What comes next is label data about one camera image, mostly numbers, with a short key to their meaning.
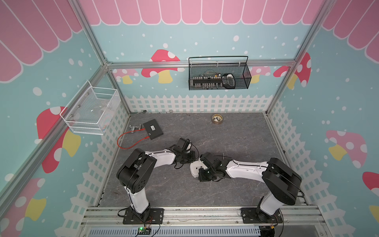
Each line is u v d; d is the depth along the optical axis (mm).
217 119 1156
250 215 750
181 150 758
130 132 1088
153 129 1078
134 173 485
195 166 872
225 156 963
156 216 743
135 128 1091
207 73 978
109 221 731
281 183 446
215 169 672
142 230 727
